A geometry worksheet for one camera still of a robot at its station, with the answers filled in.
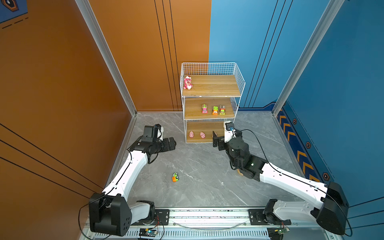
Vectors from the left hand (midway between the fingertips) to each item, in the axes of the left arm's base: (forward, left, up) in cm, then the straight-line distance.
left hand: (169, 142), depth 84 cm
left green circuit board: (-40, +7, -17) cm, 44 cm away
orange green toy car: (-15, -4, -14) cm, 20 cm away
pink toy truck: (+16, -20, +12) cm, 28 cm away
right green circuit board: (-39, -56, -15) cm, 70 cm away
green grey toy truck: (+15, -30, +12) cm, 36 cm away
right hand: (0, -28, +12) cm, 30 cm away
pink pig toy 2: (+14, -20, -12) cm, 27 cm away
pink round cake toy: (-23, -32, +16) cm, 43 cm away
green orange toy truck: (+14, -26, +12) cm, 32 cm away
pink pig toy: (+15, -12, -12) cm, 22 cm away
